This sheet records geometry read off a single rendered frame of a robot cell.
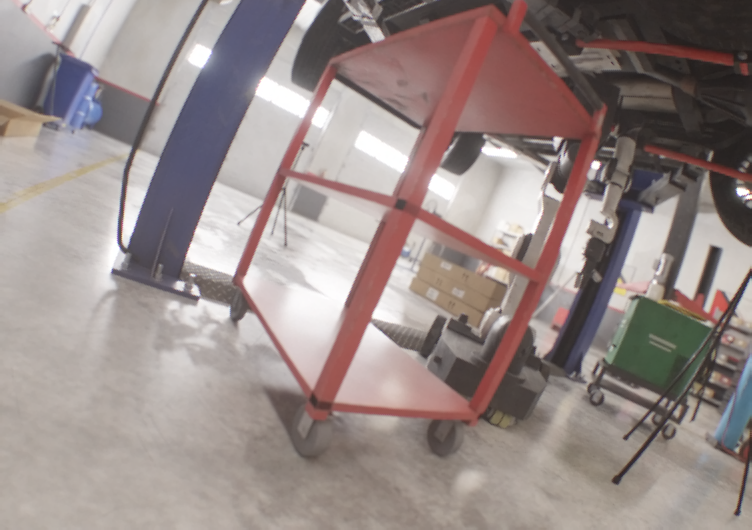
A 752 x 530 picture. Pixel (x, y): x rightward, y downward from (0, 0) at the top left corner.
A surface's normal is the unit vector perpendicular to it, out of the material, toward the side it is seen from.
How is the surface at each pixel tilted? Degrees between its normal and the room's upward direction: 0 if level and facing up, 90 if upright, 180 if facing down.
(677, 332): 86
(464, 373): 90
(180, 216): 90
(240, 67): 90
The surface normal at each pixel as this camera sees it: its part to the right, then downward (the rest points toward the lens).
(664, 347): -0.43, -0.24
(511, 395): -0.25, -0.07
